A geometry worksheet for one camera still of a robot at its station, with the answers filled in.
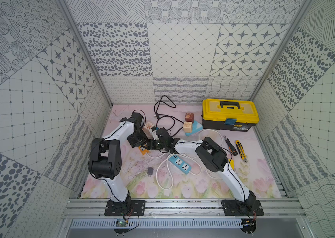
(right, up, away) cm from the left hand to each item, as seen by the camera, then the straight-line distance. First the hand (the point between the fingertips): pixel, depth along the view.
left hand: (141, 140), depth 93 cm
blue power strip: (+25, -14, -7) cm, 29 cm away
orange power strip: (+2, -6, -1) cm, 7 cm away
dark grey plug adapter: (+7, -18, -6) cm, 20 cm away
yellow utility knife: (+65, -7, 0) cm, 65 cm away
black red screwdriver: (+59, -6, +2) cm, 59 cm away
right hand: (+2, -5, +1) cm, 5 cm away
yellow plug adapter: (+56, -13, -6) cm, 58 cm away
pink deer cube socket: (+3, +8, +2) cm, 9 cm away
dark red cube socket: (+32, +15, +10) cm, 37 cm away
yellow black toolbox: (+63, +16, -1) cm, 65 cm away
